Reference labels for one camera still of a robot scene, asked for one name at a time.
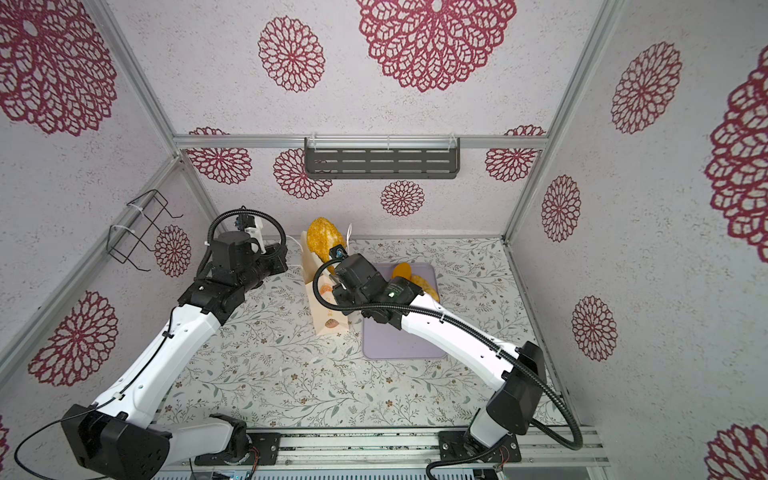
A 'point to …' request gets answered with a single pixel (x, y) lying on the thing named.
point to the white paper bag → (325, 320)
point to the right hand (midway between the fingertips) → (344, 280)
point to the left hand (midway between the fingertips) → (286, 253)
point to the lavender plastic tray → (383, 341)
